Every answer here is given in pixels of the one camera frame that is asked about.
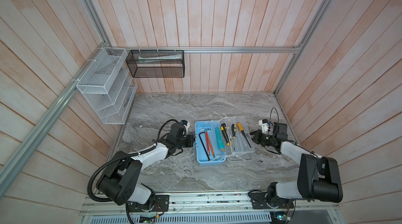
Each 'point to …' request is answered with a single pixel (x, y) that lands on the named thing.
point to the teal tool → (220, 139)
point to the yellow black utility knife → (224, 129)
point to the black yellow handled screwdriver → (233, 129)
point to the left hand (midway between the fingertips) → (195, 142)
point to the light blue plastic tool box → (243, 153)
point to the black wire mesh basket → (157, 63)
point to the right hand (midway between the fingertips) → (247, 134)
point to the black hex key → (207, 153)
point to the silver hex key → (205, 129)
